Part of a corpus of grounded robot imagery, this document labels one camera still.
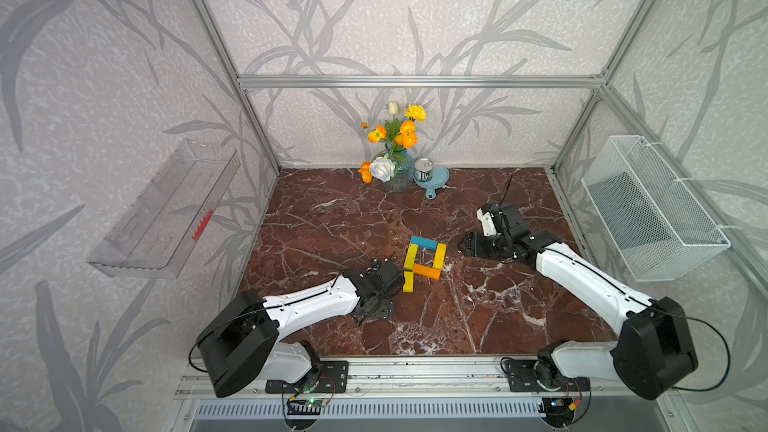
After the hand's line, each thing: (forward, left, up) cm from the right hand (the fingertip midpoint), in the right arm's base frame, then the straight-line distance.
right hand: (467, 244), depth 85 cm
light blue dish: (+38, +3, -13) cm, 40 cm away
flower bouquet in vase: (+16, +21, +16) cm, 31 cm away
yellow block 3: (-8, +17, -10) cm, 22 cm away
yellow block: (+2, +16, -11) cm, 20 cm away
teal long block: (+8, +11, -11) cm, 18 cm away
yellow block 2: (+2, +7, -12) cm, 14 cm away
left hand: (-15, +25, -10) cm, 31 cm away
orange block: (-3, +12, -11) cm, 16 cm away
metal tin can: (+38, +11, -7) cm, 40 cm away
